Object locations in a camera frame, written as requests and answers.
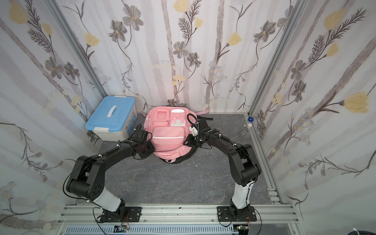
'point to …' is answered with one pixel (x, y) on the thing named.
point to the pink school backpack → (167, 126)
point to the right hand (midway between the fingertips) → (186, 140)
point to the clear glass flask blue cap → (246, 124)
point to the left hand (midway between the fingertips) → (157, 148)
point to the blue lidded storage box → (114, 119)
